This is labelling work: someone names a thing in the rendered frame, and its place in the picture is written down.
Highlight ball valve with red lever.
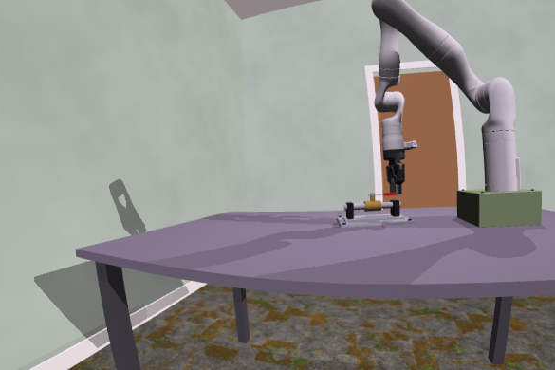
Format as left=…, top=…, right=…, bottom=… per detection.
left=343, top=193, right=404, bottom=222

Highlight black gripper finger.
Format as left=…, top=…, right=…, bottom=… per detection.
left=386, top=166, right=396, bottom=193
left=390, top=163, right=405, bottom=195

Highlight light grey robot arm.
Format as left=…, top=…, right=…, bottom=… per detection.
left=371, top=0, right=521, bottom=192

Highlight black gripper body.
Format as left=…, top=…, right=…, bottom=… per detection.
left=383, top=149, right=405, bottom=175

